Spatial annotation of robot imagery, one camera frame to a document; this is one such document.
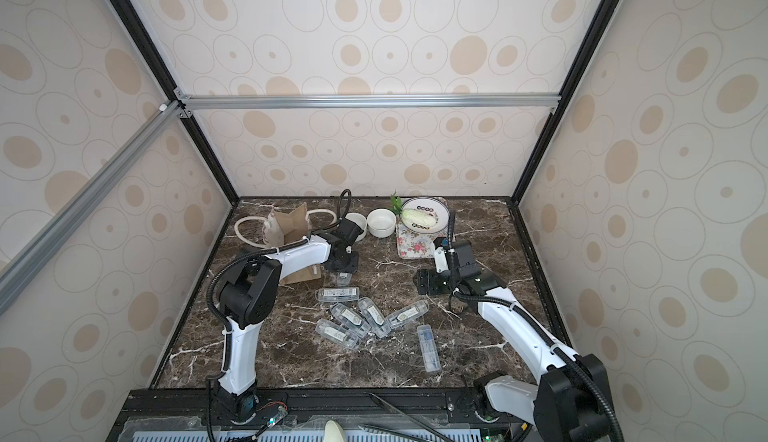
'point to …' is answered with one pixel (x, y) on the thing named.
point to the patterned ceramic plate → (431, 204)
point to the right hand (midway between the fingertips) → (438, 276)
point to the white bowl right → (381, 223)
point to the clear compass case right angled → (407, 314)
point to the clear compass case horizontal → (337, 294)
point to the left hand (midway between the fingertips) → (360, 264)
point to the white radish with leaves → (417, 216)
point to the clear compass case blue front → (429, 349)
